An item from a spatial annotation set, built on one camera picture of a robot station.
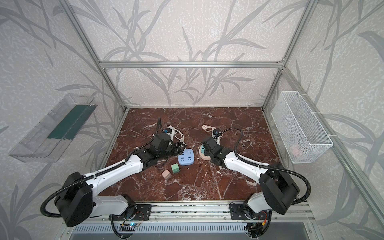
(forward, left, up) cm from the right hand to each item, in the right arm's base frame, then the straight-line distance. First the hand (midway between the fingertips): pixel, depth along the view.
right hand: (210, 142), depth 89 cm
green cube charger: (-13, +21, -8) cm, 26 cm away
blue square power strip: (-7, +14, -7) cm, 17 cm away
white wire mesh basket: (-12, -37, +25) cm, 47 cm away
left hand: (-4, +15, +6) cm, 16 cm away
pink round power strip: (-5, +5, -7) cm, 10 cm away
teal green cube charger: (-4, +5, -3) cm, 7 cm away
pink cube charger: (-17, +25, -7) cm, 31 cm away
